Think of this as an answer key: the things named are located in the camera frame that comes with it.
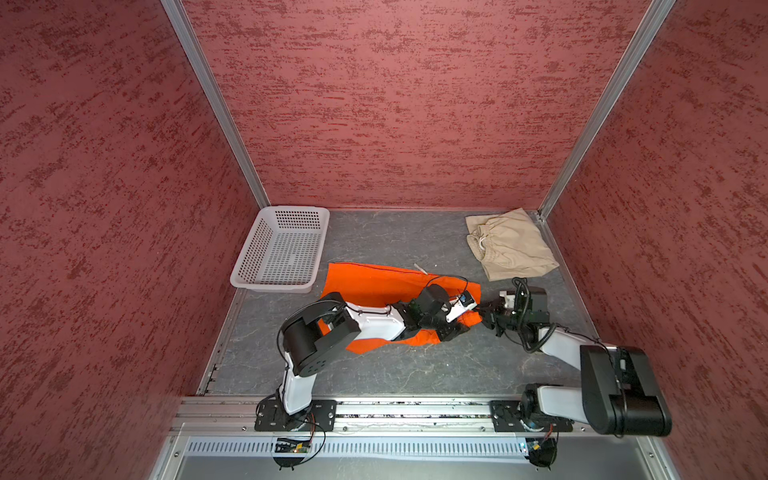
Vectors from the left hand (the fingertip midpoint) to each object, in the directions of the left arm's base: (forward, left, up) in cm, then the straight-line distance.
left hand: (461, 324), depth 85 cm
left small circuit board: (-29, +45, -7) cm, 54 cm away
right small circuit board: (-30, -16, -5) cm, 34 cm away
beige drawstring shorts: (+31, -22, -2) cm, 39 cm away
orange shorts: (+16, +28, -6) cm, 33 cm away
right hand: (+4, -2, 0) cm, 4 cm away
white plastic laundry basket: (+29, +61, -4) cm, 68 cm away
